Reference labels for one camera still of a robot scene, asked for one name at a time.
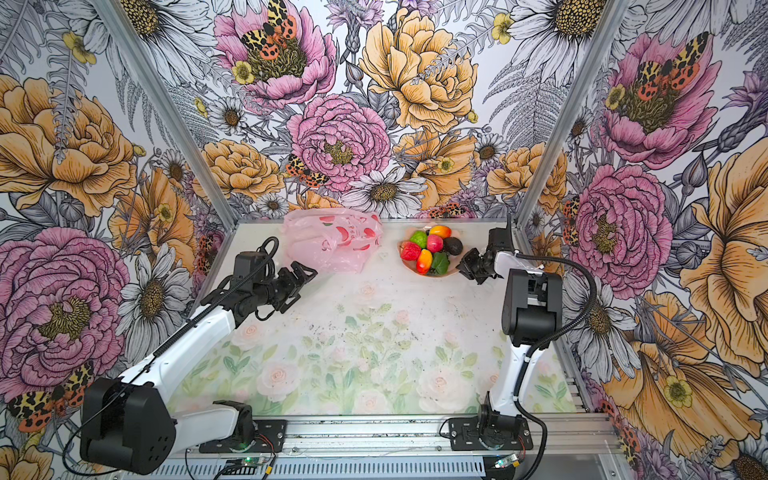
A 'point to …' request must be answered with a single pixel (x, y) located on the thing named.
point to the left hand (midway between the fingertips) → (310, 290)
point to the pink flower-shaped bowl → (454, 260)
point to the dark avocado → (452, 245)
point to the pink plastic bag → (335, 240)
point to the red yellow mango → (424, 261)
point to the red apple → (409, 251)
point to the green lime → (420, 238)
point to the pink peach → (435, 243)
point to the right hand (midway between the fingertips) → (456, 271)
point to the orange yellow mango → (443, 231)
